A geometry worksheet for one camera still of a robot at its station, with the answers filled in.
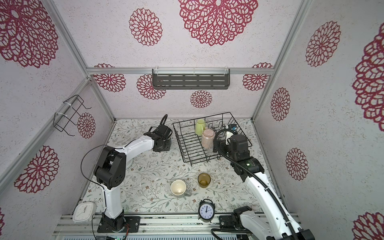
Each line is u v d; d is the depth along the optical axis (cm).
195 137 109
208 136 92
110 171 52
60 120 72
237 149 55
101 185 54
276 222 39
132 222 75
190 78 98
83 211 76
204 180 87
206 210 76
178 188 85
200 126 103
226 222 74
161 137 73
